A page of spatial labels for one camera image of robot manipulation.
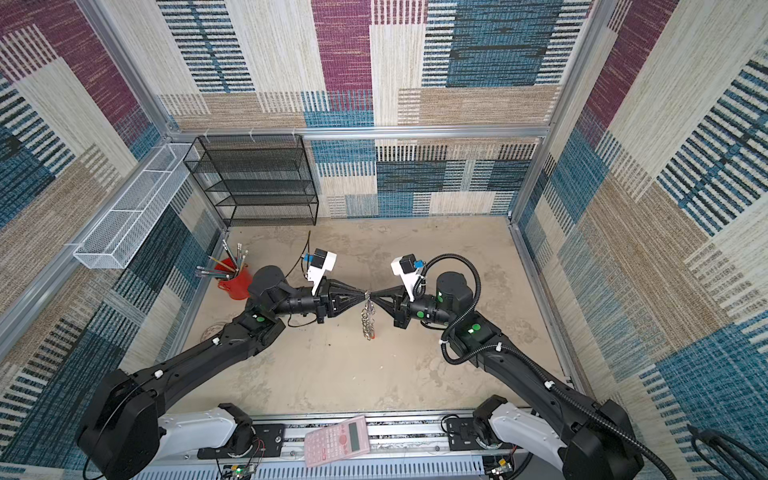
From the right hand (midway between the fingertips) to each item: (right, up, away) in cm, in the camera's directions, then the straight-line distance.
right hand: (376, 300), depth 70 cm
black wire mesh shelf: (-44, +36, +39) cm, 69 cm away
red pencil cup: (-44, +3, +23) cm, 50 cm away
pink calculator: (-10, -34, +3) cm, 36 cm away
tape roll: (-50, -13, +22) cm, 56 cm away
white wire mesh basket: (-61, +14, +1) cm, 63 cm away
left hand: (-3, +1, -4) cm, 5 cm away
